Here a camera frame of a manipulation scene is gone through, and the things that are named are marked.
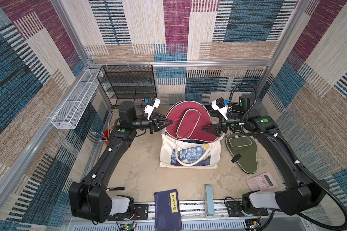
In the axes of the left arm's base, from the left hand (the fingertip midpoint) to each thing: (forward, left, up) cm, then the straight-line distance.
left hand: (171, 122), depth 65 cm
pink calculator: (-16, -50, -34) cm, 62 cm away
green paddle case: (+4, -45, -33) cm, 56 cm away
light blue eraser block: (-25, -18, -32) cm, 44 cm away
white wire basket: (+8, +49, -1) cm, 50 cm away
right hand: (+2, -16, -2) cm, 17 cm away
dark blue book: (-31, +3, -35) cm, 46 cm away
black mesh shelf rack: (+50, +30, -14) cm, 60 cm away
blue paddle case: (-4, -11, -10) cm, 15 cm away
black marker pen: (-18, +31, -34) cm, 50 cm away
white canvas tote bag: (-8, -2, -16) cm, 18 cm away
